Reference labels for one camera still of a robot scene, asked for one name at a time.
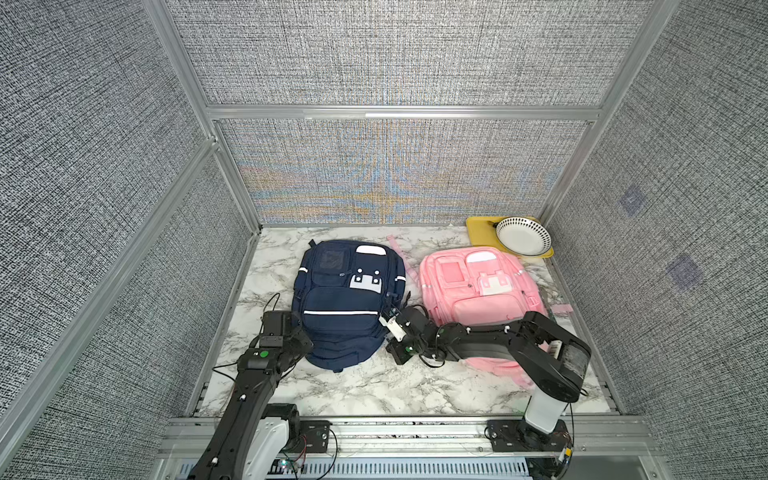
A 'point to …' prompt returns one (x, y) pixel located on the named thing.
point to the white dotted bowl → (524, 235)
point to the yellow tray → (481, 231)
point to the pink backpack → (480, 286)
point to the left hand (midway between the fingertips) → (313, 337)
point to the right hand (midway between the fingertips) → (385, 341)
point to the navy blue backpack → (345, 287)
